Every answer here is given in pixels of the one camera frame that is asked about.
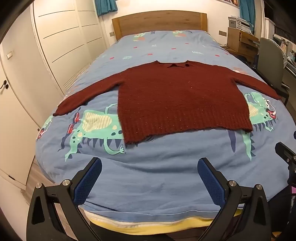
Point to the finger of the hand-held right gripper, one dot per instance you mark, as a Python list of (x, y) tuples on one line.
[(286, 153)]

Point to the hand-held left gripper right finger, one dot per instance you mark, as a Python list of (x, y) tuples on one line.
[(211, 183)]

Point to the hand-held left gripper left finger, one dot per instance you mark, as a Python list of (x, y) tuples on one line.
[(89, 183)]

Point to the dark red knitted sweater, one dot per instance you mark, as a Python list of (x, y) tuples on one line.
[(180, 99)]

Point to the blue dinosaur print duvet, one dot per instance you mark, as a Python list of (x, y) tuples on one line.
[(161, 176)]

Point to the yellow bed sheet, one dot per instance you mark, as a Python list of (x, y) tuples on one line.
[(148, 228)]

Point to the grey chair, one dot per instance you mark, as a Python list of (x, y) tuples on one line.
[(271, 62)]

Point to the white printer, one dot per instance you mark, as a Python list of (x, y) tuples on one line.
[(238, 23)]

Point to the teal curtain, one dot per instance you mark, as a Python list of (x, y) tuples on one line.
[(106, 6), (247, 11)]

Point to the white wardrobe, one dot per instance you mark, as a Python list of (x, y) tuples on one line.
[(64, 34)]

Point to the wooden headboard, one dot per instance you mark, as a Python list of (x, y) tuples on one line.
[(159, 22)]

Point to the grey wall socket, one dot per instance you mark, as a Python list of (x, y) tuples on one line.
[(112, 34), (222, 33)]

